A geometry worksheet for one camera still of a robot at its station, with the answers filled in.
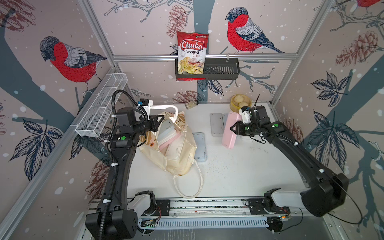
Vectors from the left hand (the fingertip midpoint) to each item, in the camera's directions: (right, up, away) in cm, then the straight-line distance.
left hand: (165, 113), depth 71 cm
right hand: (+36, -9, +10) cm, 38 cm away
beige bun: (+49, +12, +44) cm, 67 cm away
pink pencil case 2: (+33, -12, +7) cm, 36 cm away
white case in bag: (-3, -11, +20) cm, 23 cm away
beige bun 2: (+51, +8, +41) cm, 66 cm away
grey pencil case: (+18, -25, +19) cm, 36 cm away
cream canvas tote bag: (0, -21, +21) cm, 30 cm away
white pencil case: (+30, -7, +33) cm, 45 cm away
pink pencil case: (-6, -21, +20) cm, 30 cm away
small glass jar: (+11, +8, +46) cm, 48 cm away
